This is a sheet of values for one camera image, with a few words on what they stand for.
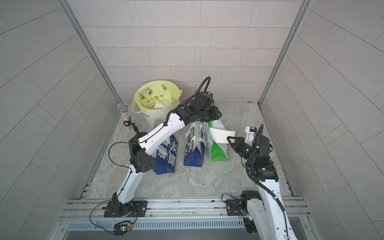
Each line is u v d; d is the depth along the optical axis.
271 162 0.55
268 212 0.44
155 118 0.82
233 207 0.71
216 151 0.82
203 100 0.59
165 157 0.75
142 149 0.50
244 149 0.63
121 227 0.66
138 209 0.71
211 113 0.68
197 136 0.73
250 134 0.66
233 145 0.63
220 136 0.72
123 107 0.73
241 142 0.63
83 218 0.68
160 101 0.96
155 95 0.97
